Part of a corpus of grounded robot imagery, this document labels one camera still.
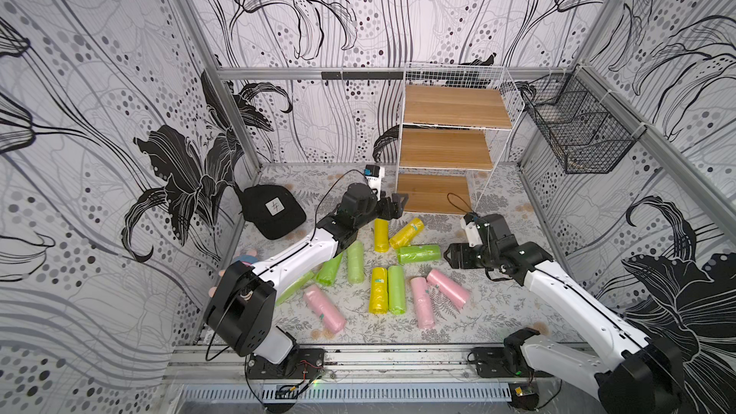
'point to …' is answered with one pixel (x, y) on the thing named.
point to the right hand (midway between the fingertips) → (458, 250)
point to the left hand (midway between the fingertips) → (398, 199)
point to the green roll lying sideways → (423, 253)
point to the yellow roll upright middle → (381, 235)
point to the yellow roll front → (379, 303)
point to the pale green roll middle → (356, 263)
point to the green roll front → (397, 289)
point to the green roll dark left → (329, 269)
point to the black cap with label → (272, 209)
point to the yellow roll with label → (403, 237)
